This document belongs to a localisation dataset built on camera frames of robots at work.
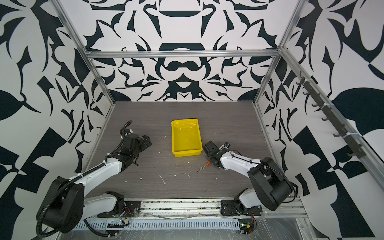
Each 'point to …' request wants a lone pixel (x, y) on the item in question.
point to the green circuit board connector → (246, 226)
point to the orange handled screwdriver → (207, 164)
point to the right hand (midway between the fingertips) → (211, 157)
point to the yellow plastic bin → (186, 138)
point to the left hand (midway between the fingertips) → (144, 138)
